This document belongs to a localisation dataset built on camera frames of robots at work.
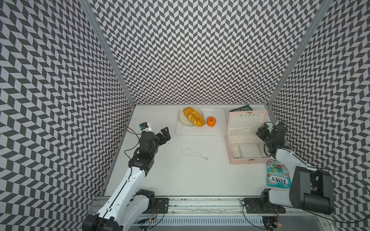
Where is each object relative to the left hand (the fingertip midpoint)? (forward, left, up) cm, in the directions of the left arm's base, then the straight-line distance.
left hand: (160, 131), depth 80 cm
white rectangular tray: (+17, -38, -22) cm, 47 cm away
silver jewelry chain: (-6, -24, -20) cm, 32 cm away
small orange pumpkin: (+18, -31, -14) cm, 39 cm away
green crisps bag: (+32, -61, -15) cm, 70 cm away
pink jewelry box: (-3, -49, -12) cm, 51 cm away
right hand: (+5, -62, -9) cm, 63 cm away
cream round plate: (+24, -12, -18) cm, 32 cm away
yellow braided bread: (+20, -21, -14) cm, 32 cm away
